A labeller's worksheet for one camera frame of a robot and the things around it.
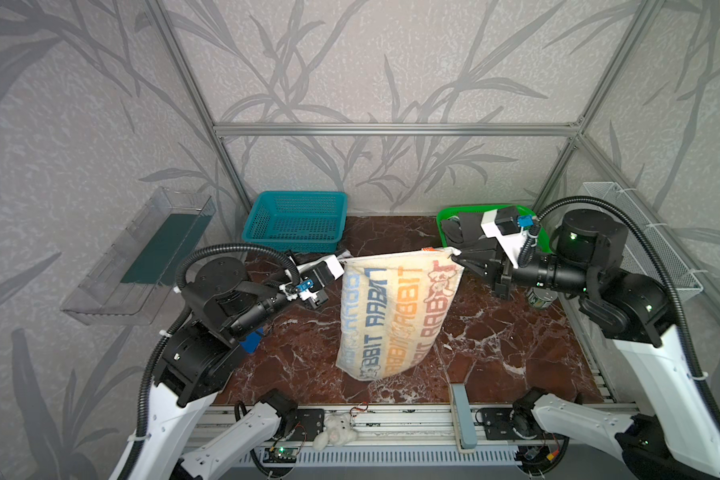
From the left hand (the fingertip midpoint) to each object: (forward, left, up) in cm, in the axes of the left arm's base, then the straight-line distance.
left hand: (339, 240), depth 50 cm
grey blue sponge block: (-21, -27, -42) cm, 54 cm away
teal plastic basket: (+49, +26, -50) cm, 75 cm away
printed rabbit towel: (-6, -10, -13) cm, 17 cm away
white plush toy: (-23, +2, -43) cm, 49 cm away
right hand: (+2, -21, -2) cm, 21 cm away
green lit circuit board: (-27, +17, -49) cm, 59 cm away
